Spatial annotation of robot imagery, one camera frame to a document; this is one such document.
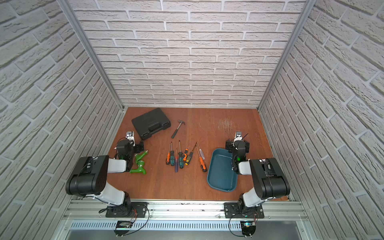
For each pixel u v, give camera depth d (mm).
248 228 706
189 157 902
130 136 815
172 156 900
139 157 912
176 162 896
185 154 920
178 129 1063
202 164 871
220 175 874
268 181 443
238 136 795
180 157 899
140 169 856
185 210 758
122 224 698
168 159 897
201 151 945
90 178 455
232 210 739
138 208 739
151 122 1051
